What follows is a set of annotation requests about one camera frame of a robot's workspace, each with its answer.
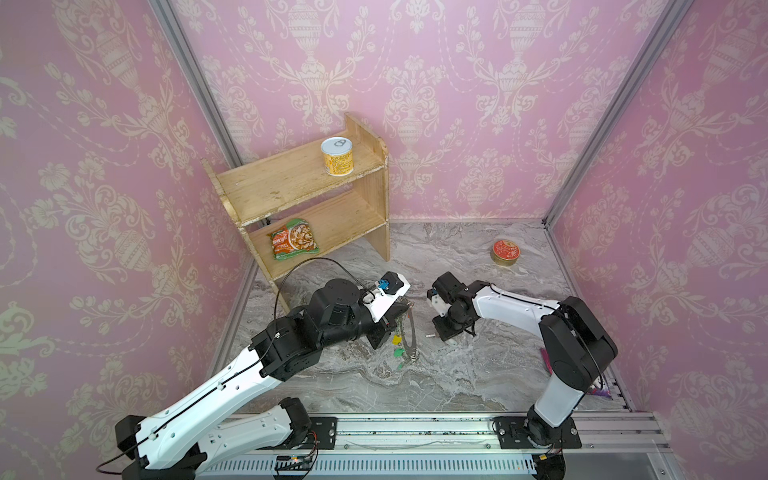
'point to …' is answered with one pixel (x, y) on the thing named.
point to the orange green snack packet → (296, 237)
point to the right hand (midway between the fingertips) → (442, 329)
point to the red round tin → (505, 252)
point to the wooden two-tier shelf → (342, 210)
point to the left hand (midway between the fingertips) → (406, 310)
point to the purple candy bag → (591, 391)
